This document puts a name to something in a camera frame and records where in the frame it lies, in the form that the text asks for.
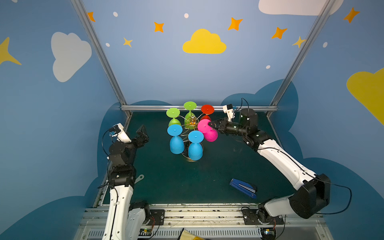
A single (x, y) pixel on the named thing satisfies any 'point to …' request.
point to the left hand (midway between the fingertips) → (134, 128)
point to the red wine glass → (207, 109)
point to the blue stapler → (243, 187)
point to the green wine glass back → (190, 119)
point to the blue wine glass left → (176, 143)
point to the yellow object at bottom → (185, 235)
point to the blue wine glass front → (195, 149)
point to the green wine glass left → (173, 113)
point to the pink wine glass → (210, 135)
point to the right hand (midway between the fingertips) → (209, 122)
